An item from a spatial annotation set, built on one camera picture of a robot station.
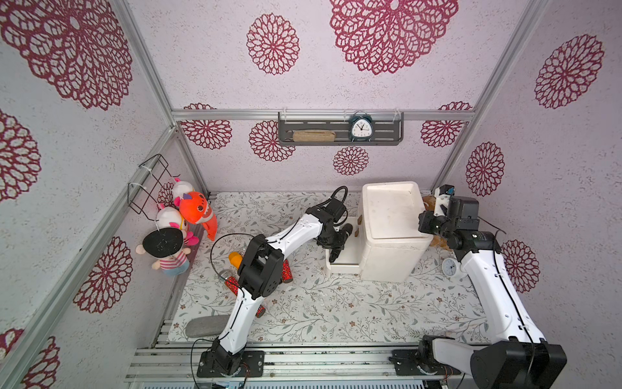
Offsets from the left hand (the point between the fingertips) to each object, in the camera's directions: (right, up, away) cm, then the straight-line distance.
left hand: (340, 247), depth 93 cm
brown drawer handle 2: (+6, +6, 0) cm, 8 cm away
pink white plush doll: (-61, +12, -7) cm, 62 cm away
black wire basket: (-63, +21, -16) cm, 69 cm away
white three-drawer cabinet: (+11, +4, -19) cm, 23 cm away
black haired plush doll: (-57, +3, -16) cm, 59 cm away
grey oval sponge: (-45, -23, -15) cm, 53 cm away
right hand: (+25, +14, -16) cm, 32 cm away
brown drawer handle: (+6, +11, -7) cm, 14 cm away
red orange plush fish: (-54, +15, -4) cm, 56 cm away
